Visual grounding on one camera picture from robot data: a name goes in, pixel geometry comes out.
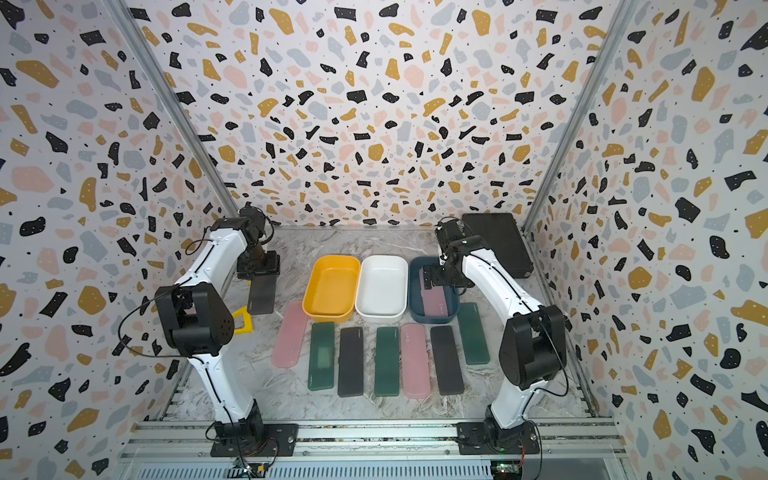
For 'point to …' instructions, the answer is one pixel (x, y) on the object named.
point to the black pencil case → (262, 294)
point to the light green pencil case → (322, 356)
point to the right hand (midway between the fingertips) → (442, 281)
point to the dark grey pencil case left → (350, 362)
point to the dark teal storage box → (416, 304)
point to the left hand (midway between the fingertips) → (269, 273)
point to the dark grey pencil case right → (448, 367)
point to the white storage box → (381, 287)
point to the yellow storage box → (331, 289)
